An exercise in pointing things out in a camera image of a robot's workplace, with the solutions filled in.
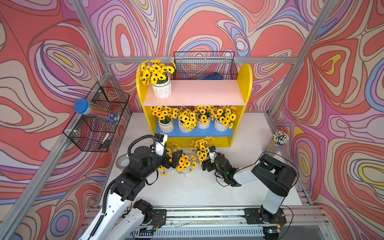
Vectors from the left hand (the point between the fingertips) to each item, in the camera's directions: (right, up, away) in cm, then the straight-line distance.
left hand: (175, 148), depth 67 cm
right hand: (+16, -11, +26) cm, 32 cm away
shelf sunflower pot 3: (+14, +16, +15) cm, 26 cm away
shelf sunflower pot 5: (+13, -4, +16) cm, 21 cm away
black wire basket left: (-44, +7, +5) cm, 44 cm away
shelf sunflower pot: (-6, +16, +13) cm, 21 cm away
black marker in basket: (-36, +3, +6) cm, 37 cm away
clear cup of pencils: (+55, +1, +17) cm, 58 cm away
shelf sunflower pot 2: (+5, +13, +11) cm, 18 cm away
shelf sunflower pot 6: (+3, -9, +9) cm, 13 cm away
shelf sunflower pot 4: (+25, +16, +13) cm, 32 cm away
